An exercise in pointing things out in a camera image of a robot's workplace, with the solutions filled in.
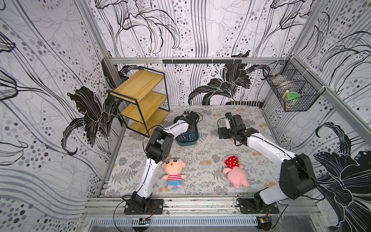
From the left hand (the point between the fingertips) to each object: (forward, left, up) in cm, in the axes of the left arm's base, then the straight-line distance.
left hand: (187, 128), depth 106 cm
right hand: (-8, -25, +13) cm, 30 cm away
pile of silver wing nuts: (-9, +3, +2) cm, 10 cm away
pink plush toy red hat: (-36, -28, +9) cm, 47 cm away
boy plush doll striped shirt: (-32, +6, +9) cm, 34 cm away
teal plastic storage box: (-13, 0, +1) cm, 13 cm away
